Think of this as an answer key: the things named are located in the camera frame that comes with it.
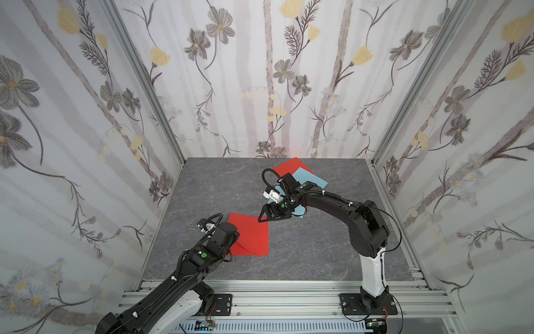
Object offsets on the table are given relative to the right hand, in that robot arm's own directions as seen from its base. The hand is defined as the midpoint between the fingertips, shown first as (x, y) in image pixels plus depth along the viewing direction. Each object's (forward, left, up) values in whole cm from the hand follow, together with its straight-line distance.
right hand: (270, 213), depth 86 cm
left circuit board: (-39, +22, -10) cm, 46 cm away
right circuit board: (-37, -40, -10) cm, 55 cm away
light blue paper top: (+31, -18, -15) cm, 39 cm away
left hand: (-7, +14, -2) cm, 16 cm away
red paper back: (+37, -12, -14) cm, 42 cm away
